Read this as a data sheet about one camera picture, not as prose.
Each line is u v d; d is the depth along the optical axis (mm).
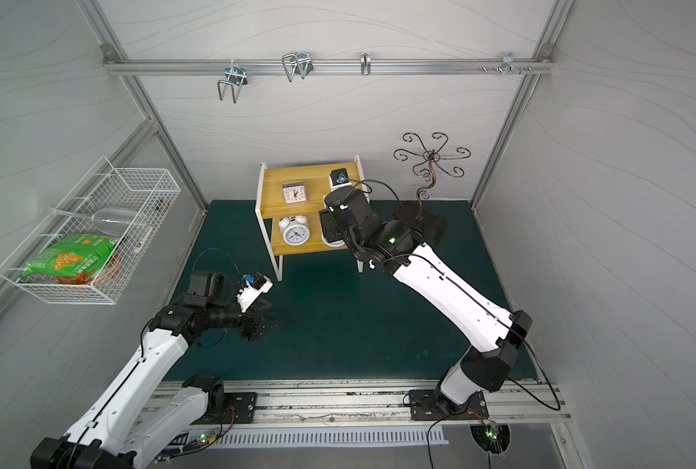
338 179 550
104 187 728
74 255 548
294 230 836
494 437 716
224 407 717
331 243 861
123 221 672
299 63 765
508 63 765
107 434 394
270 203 763
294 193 733
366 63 727
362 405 751
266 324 662
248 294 668
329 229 584
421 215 1136
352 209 449
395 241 445
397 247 439
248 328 651
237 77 784
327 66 786
